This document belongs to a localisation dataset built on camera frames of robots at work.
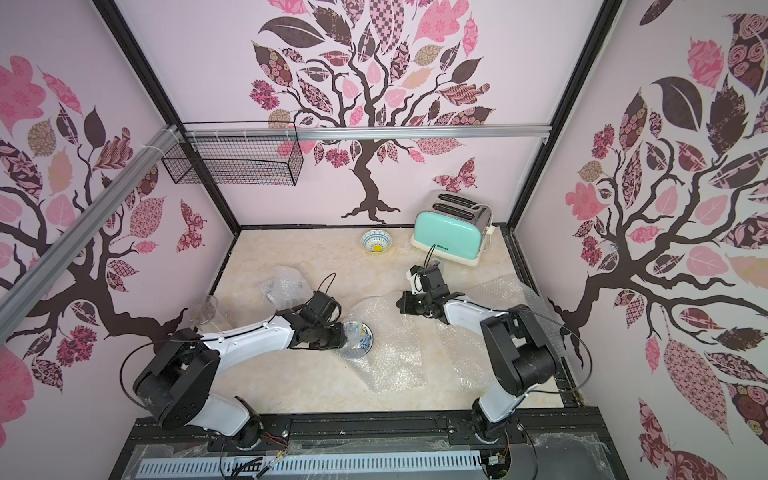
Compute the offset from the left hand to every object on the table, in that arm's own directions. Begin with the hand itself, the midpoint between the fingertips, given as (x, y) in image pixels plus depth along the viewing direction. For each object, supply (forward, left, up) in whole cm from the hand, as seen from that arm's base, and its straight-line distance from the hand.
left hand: (345, 347), depth 87 cm
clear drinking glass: (+7, +40, +10) cm, 42 cm away
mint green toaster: (+34, -35, +15) cm, 52 cm away
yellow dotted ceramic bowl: (+42, -8, +1) cm, 43 cm away
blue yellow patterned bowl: (+2, -4, +1) cm, 5 cm away
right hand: (+13, -16, +5) cm, 21 cm away
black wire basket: (+74, +50, +17) cm, 91 cm away
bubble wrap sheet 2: (+16, +20, +7) cm, 26 cm away
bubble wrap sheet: (-2, -16, +1) cm, 17 cm away
